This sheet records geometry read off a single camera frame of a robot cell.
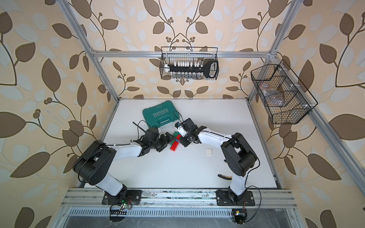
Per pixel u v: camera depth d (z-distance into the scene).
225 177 0.81
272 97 0.70
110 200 0.68
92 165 0.46
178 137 0.91
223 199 0.73
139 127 1.04
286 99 0.73
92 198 0.75
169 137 0.85
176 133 0.96
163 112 1.05
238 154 0.48
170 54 0.91
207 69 0.84
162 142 0.83
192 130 0.72
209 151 0.89
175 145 0.91
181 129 0.84
